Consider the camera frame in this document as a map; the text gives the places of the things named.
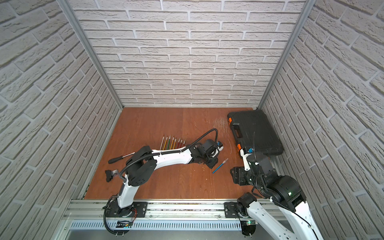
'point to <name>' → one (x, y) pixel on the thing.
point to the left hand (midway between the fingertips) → (219, 161)
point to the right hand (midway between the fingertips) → (239, 170)
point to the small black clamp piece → (110, 174)
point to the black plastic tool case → (251, 129)
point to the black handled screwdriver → (117, 158)
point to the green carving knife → (168, 142)
